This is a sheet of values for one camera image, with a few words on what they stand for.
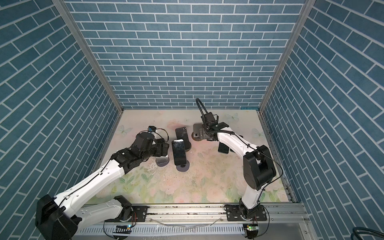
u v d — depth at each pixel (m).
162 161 0.87
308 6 0.71
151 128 0.69
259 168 0.48
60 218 0.37
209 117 0.72
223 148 0.99
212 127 0.66
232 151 0.97
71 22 0.75
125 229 0.72
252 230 0.74
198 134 1.00
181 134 0.93
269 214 0.69
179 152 0.84
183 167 0.89
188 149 0.94
